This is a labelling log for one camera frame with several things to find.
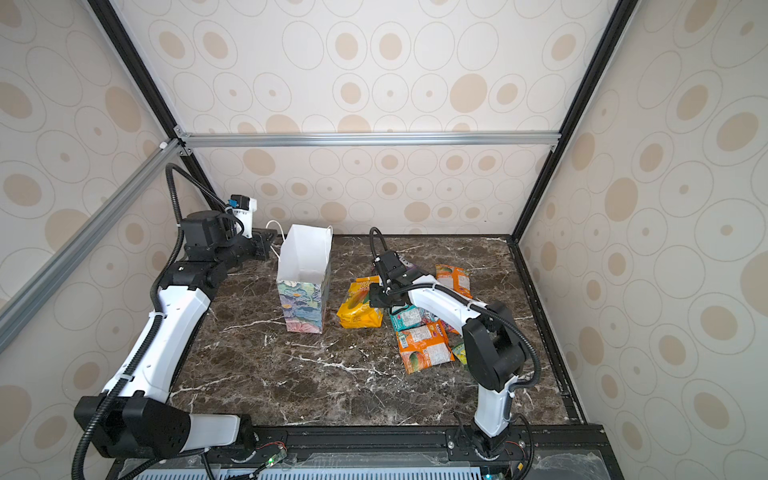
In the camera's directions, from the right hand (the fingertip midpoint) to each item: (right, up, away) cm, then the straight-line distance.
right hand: (375, 298), depth 91 cm
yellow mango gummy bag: (-6, -4, 0) cm, 7 cm away
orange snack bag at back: (+27, +6, +12) cm, 30 cm away
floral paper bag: (-23, +13, +6) cm, 28 cm away
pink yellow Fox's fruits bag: (+19, -9, +2) cm, 21 cm away
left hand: (-22, +20, -18) cm, 35 cm away
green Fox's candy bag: (+25, -15, -3) cm, 29 cm away
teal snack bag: (+9, -6, +4) cm, 12 cm away
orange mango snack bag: (+15, -14, -3) cm, 20 cm away
